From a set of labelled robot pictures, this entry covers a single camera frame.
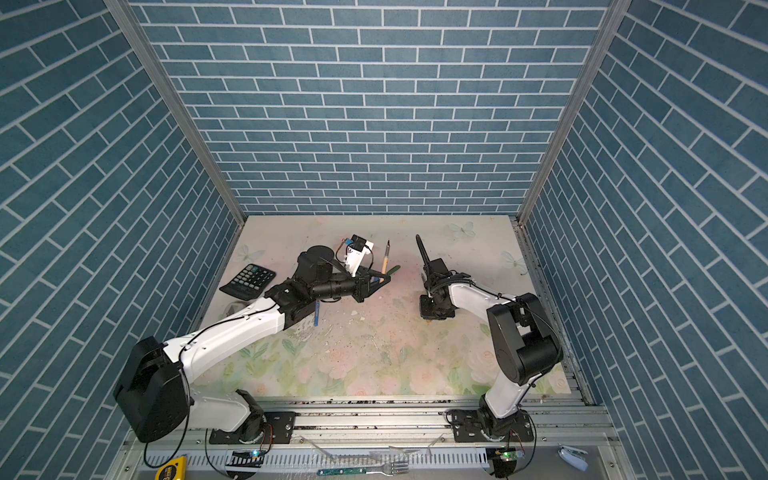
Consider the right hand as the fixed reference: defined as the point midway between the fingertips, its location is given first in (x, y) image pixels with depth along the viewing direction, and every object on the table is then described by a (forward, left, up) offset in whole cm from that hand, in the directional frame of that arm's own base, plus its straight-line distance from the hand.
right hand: (425, 310), depth 94 cm
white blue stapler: (-35, -36, -1) cm, 50 cm away
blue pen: (-18, +24, +29) cm, 41 cm away
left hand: (-5, +10, +24) cm, 26 cm away
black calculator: (+4, +59, +2) cm, 59 cm away
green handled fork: (-41, +7, 0) cm, 42 cm away
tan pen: (-2, +11, +28) cm, 30 cm away
